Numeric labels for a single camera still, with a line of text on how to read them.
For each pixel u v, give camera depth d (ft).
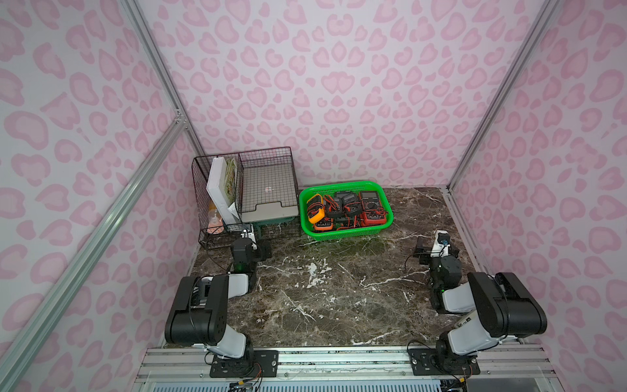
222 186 2.94
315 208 3.11
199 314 1.48
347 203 3.21
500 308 1.48
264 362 2.45
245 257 2.36
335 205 3.12
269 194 2.96
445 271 2.25
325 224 3.20
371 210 3.22
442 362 2.18
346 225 3.21
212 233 3.33
